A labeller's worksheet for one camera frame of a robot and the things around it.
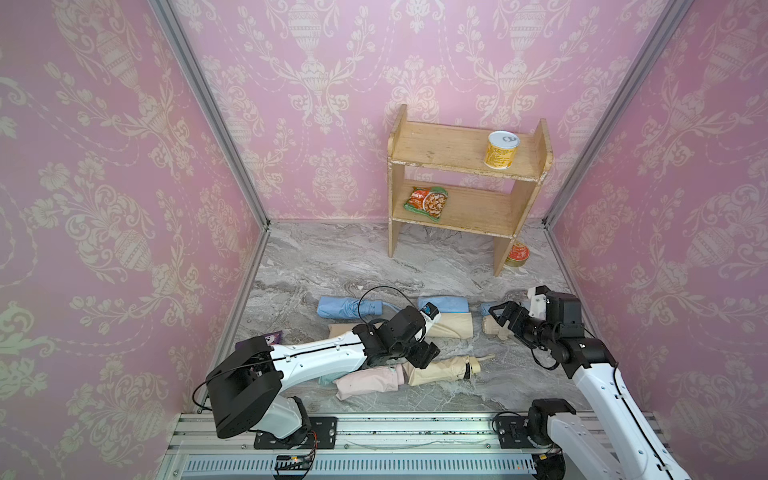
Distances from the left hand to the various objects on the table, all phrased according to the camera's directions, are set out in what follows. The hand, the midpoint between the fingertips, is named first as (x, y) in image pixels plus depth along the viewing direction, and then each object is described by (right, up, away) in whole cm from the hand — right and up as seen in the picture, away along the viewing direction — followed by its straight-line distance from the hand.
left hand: (432, 348), depth 79 cm
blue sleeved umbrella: (-25, +8, +12) cm, 29 cm away
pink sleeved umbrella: (-15, -8, -1) cm, 17 cm away
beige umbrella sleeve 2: (+3, -6, 0) cm, 6 cm away
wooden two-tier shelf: (+20, +52, +30) cm, 63 cm away
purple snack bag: (-46, 0, +9) cm, 46 cm away
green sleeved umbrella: (-28, -8, 0) cm, 29 cm away
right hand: (+19, +9, 0) cm, 21 cm away
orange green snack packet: (+1, +42, +17) cm, 46 cm away
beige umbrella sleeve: (+8, +4, +10) cm, 13 cm away
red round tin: (+34, +24, +27) cm, 50 cm away
